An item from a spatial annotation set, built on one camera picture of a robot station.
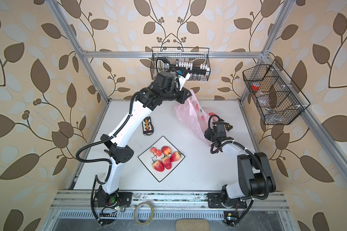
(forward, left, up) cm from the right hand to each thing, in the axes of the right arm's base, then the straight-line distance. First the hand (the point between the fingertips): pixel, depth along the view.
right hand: (208, 133), depth 93 cm
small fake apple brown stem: (-10, +28, -2) cm, 30 cm away
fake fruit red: (-19, +32, -2) cm, 38 cm away
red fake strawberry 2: (-14, +22, -1) cm, 26 cm away
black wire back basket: (+37, +7, +30) cm, 49 cm away
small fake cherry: (-11, +33, -3) cm, 35 cm away
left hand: (+4, +12, +34) cm, 36 cm away
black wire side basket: (+4, -32, +28) cm, 43 cm away
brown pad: (-47, +15, -3) cm, 49 cm away
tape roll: (-41, +41, -2) cm, 58 cm away
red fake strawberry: (-18, +27, -1) cm, 33 cm away
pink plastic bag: (-3, +11, +23) cm, 26 cm away
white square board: (-13, +31, -5) cm, 35 cm away
